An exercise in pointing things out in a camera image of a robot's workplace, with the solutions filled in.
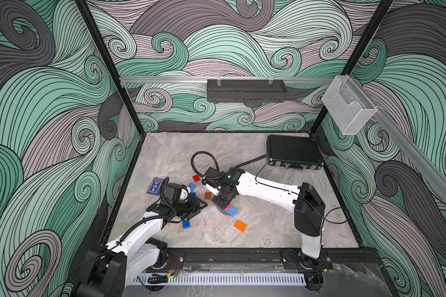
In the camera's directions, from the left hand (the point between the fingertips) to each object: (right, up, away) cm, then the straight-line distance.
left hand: (204, 205), depth 81 cm
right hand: (+7, +2, -1) cm, 7 cm away
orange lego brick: (+16, -9, 0) cm, 19 cm away
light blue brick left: (-8, +6, +13) cm, 16 cm away
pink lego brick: (+10, +3, -9) cm, 14 cm away
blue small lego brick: (-8, -8, 0) cm, 12 cm away
